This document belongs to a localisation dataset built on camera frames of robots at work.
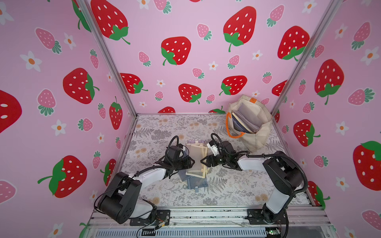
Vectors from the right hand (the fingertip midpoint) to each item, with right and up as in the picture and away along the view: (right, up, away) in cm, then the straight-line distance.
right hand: (202, 162), depth 89 cm
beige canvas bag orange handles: (+32, +12, +3) cm, 34 cm away
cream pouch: (-3, +5, +10) cm, 11 cm away
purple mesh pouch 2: (-4, +11, +15) cm, 19 cm away
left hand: (-5, 0, 0) cm, 5 cm away
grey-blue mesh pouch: (-5, -11, -3) cm, 12 cm away
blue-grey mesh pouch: (+26, +22, +12) cm, 36 cm away
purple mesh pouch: (+35, +30, +13) cm, 48 cm away
